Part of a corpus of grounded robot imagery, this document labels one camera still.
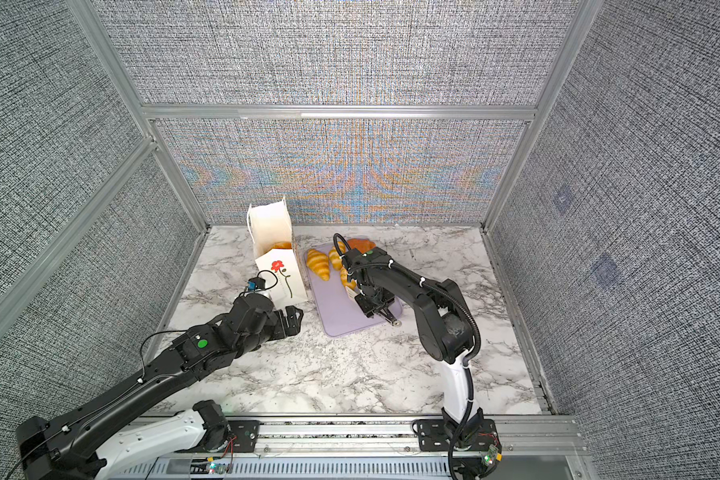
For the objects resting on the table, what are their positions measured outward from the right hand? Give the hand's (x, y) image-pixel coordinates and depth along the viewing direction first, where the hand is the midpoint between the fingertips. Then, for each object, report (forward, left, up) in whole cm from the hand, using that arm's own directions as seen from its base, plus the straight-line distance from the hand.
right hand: (379, 308), depth 92 cm
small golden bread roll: (+21, +15, 0) cm, 26 cm away
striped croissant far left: (+18, +20, +1) cm, 27 cm away
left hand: (-10, +23, +14) cm, 29 cm away
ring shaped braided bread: (+21, +32, +6) cm, 39 cm away
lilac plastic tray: (+2, +13, -6) cm, 14 cm away
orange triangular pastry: (+25, +4, +2) cm, 25 cm away
